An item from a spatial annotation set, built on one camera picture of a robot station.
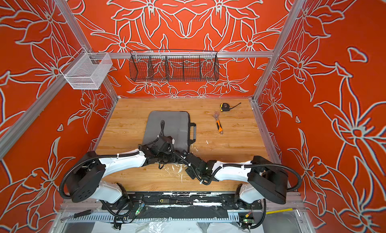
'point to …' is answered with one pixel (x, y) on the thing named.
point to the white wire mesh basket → (87, 70)
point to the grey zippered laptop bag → (177, 125)
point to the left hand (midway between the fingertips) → (180, 158)
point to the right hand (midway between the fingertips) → (188, 164)
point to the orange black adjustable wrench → (216, 114)
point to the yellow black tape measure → (225, 107)
